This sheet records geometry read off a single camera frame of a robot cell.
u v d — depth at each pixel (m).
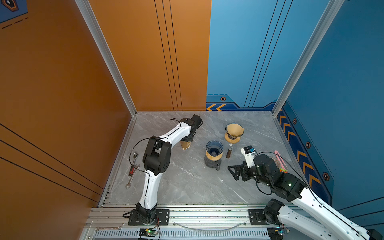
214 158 0.83
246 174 0.63
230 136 0.88
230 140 0.89
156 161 0.55
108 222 0.73
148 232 0.71
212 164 0.87
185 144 0.97
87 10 0.71
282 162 0.92
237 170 0.64
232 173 0.68
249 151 0.63
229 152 0.89
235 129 0.89
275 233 0.70
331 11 0.71
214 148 0.87
